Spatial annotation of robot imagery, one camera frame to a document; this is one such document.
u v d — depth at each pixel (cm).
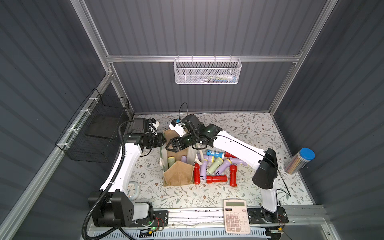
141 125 62
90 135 71
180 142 66
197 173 87
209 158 91
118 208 39
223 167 89
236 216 73
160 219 72
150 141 66
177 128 69
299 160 77
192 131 60
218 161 90
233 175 86
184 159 92
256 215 73
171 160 90
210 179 83
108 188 40
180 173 83
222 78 92
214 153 94
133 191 80
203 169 87
